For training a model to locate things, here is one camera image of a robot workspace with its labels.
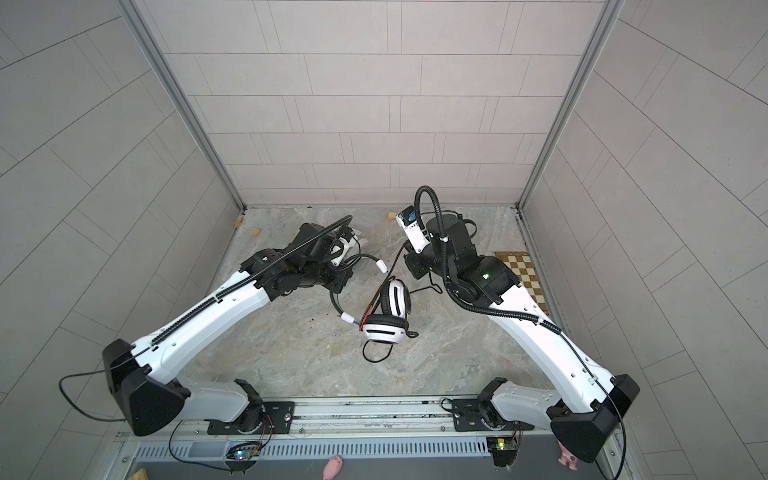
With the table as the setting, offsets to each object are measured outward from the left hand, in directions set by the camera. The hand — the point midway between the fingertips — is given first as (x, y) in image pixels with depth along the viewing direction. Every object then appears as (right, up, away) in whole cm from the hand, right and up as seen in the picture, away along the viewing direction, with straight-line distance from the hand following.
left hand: (360, 272), depth 73 cm
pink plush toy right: (+46, -40, -9) cm, 62 cm away
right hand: (+11, +7, -5) cm, 14 cm away
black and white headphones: (+7, -8, -12) cm, 16 cm away
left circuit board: (-24, -38, -9) cm, 46 cm away
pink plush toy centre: (-5, -41, -10) cm, 42 cm away
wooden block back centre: (+7, +16, +39) cm, 42 cm away
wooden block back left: (-42, +10, +34) cm, 55 cm away
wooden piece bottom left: (-46, -42, -11) cm, 63 cm away
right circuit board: (+34, -40, -6) cm, 53 cm away
